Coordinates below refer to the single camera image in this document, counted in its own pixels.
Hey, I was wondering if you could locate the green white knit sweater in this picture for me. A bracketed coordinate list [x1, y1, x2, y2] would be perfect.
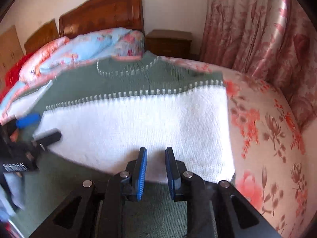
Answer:
[7, 50, 236, 238]

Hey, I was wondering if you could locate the large carved wooden headboard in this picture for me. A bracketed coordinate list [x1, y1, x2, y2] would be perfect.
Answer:
[59, 0, 145, 39]

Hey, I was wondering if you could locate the floral pink bed sheet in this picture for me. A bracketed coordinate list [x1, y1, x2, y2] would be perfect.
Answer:
[0, 54, 308, 238]

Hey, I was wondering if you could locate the small wooden headboard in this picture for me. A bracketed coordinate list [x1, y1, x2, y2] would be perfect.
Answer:
[24, 19, 60, 54]

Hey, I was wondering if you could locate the red blanket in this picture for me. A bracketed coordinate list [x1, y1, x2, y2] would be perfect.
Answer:
[1, 52, 34, 102]

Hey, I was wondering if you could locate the wooden louvered door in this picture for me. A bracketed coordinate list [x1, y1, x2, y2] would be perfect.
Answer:
[0, 25, 24, 90]

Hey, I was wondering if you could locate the dark wooden nightstand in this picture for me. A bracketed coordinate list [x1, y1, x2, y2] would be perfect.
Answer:
[145, 30, 192, 59]

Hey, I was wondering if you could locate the pink floral curtain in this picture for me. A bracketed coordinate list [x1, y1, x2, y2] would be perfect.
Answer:
[200, 0, 316, 130]

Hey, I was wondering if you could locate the pink floral pillow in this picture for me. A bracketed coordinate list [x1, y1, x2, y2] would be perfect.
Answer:
[19, 36, 70, 83]

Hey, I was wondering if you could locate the light blue floral pillow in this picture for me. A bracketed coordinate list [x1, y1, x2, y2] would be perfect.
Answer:
[38, 27, 145, 75]

